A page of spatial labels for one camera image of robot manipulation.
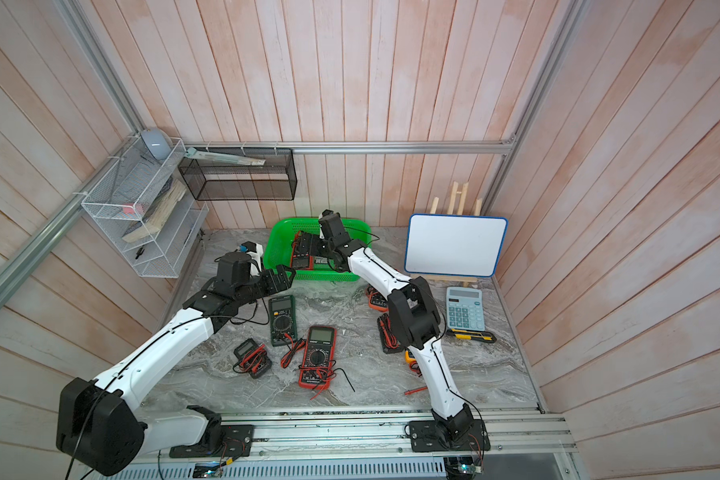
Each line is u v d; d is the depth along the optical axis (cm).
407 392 82
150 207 76
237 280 62
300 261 104
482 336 90
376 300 96
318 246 87
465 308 95
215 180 105
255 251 74
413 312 59
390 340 87
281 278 73
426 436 72
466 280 99
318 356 85
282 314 95
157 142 83
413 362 83
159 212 80
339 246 76
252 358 84
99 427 40
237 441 73
